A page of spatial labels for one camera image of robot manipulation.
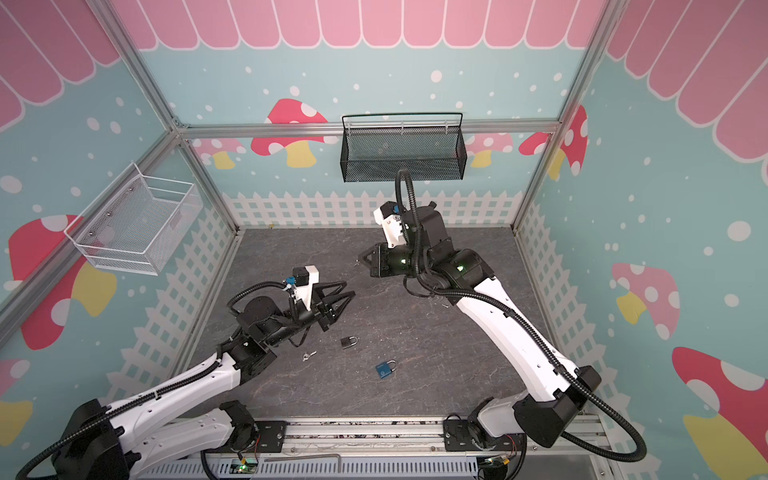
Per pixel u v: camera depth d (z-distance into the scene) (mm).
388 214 569
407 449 738
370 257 644
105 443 397
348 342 895
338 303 648
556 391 384
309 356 872
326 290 675
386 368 851
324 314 616
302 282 593
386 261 560
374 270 556
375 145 934
